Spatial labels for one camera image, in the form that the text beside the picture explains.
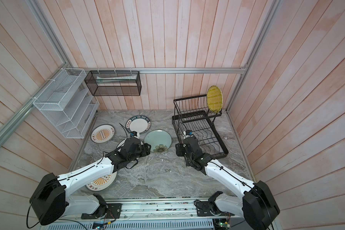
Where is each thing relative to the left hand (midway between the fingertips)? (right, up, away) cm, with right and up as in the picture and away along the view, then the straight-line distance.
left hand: (147, 150), depth 84 cm
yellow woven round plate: (+43, +32, +8) cm, 54 cm away
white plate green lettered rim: (-10, +16, +27) cm, 33 cm away
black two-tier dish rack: (+33, +24, +31) cm, 51 cm away
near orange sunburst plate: (-25, -19, -2) cm, 32 cm away
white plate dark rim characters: (-20, +2, +14) cm, 25 cm away
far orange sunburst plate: (-37, +8, +21) cm, 43 cm away
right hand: (+19, +3, 0) cm, 19 cm away
